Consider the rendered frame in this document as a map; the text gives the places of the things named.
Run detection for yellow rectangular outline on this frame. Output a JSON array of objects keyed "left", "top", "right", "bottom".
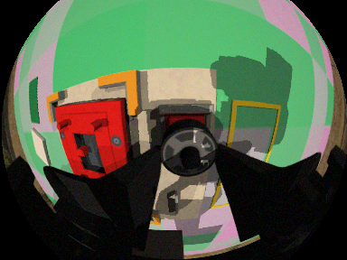
[{"left": 211, "top": 100, "right": 281, "bottom": 209}]

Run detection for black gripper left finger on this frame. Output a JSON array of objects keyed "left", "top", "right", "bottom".
[{"left": 43, "top": 144, "right": 162, "bottom": 252}]

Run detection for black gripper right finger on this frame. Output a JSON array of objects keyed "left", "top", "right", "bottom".
[{"left": 214, "top": 144, "right": 322, "bottom": 242}]

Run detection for dark green flat square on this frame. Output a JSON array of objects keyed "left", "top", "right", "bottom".
[{"left": 29, "top": 77, "right": 40, "bottom": 123}]

